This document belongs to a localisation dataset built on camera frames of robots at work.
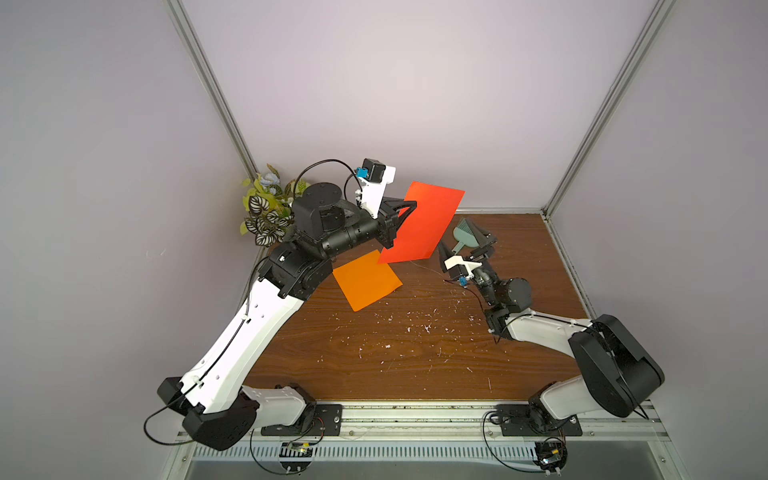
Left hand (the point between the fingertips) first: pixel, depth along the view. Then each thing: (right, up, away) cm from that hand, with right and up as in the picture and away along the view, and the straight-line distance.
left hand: (418, 205), depth 54 cm
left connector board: (-29, -58, +18) cm, 67 cm away
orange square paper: (-14, -21, +48) cm, 54 cm away
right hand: (+12, -3, +14) cm, 19 cm away
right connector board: (+33, -58, +16) cm, 69 cm away
